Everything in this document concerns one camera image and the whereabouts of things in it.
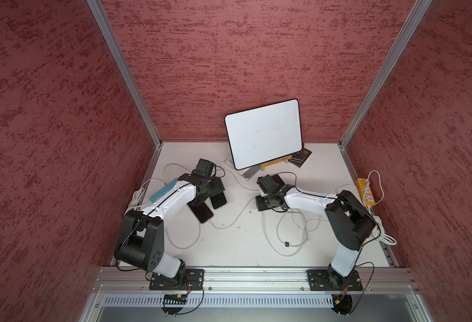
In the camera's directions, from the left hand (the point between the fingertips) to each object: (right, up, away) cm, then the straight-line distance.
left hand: (216, 193), depth 88 cm
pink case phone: (-9, -10, +9) cm, 16 cm away
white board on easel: (+22, +28, +12) cm, 38 cm away
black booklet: (+44, +16, +22) cm, 52 cm away
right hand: (+20, -7, +5) cm, 22 cm away
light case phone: (+1, -2, -4) cm, 5 cm away
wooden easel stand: (+23, +12, +16) cm, 30 cm away
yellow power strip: (+74, -3, +7) cm, 74 cm away
